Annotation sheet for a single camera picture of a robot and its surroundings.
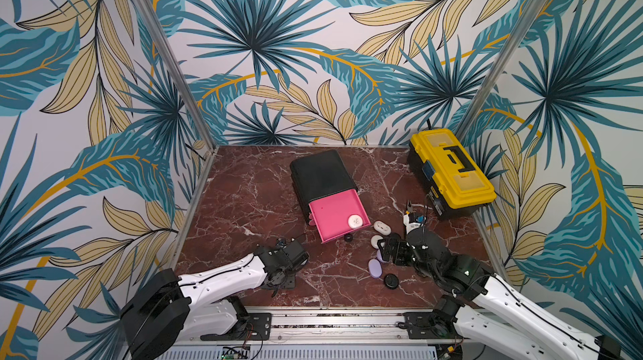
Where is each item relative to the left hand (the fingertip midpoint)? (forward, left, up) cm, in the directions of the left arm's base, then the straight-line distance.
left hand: (283, 285), depth 81 cm
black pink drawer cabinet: (+24, -14, +18) cm, 32 cm away
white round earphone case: (+15, -31, +3) cm, 35 cm away
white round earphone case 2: (+17, -23, +13) cm, 31 cm away
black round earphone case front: (+2, -35, +2) cm, 35 cm away
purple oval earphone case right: (+5, -30, +2) cm, 31 cm away
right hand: (+9, -33, +14) cm, 37 cm away
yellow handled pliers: (+27, -46, +1) cm, 53 cm away
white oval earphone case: (+20, -34, +2) cm, 40 cm away
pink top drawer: (+19, -15, +12) cm, 27 cm away
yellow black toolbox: (+29, -58, +18) cm, 67 cm away
